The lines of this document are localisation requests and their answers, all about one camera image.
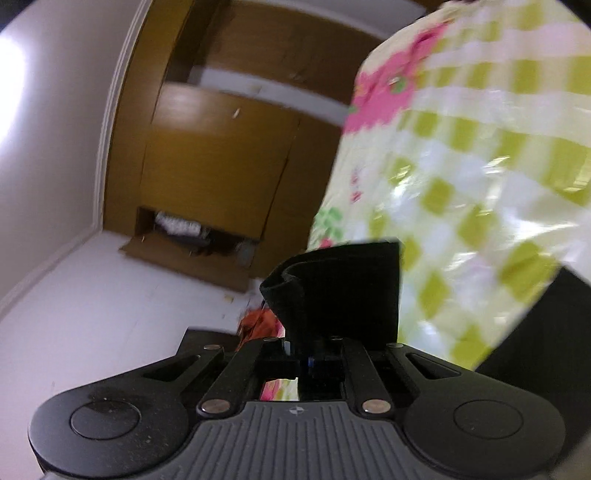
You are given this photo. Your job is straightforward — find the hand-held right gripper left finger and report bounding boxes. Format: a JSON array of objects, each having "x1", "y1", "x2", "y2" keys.
[{"x1": 134, "y1": 337, "x2": 305, "y2": 416}]

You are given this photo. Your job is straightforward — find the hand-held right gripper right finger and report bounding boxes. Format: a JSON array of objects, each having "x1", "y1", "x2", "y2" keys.
[{"x1": 308, "y1": 337, "x2": 462, "y2": 415}]

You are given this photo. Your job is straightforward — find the black pants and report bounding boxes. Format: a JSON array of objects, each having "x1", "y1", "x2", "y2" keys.
[{"x1": 259, "y1": 237, "x2": 591, "y2": 480}]

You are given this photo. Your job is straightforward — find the red cloth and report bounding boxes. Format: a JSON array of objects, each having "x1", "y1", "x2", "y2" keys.
[{"x1": 238, "y1": 307, "x2": 284, "y2": 343}]

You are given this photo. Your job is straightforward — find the wooden wardrobe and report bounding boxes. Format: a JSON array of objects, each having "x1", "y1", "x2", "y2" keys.
[{"x1": 102, "y1": 0, "x2": 393, "y2": 292}]

